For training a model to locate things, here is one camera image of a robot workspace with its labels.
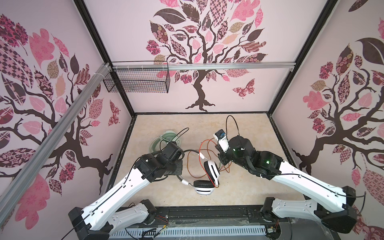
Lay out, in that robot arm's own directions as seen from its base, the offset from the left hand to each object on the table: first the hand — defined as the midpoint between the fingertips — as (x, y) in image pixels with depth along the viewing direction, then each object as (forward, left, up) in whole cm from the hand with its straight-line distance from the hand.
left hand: (178, 169), depth 71 cm
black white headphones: (-10, -12, +4) cm, 16 cm away
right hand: (+8, -19, +10) cm, 23 cm away
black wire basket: (+78, +38, -2) cm, 87 cm away
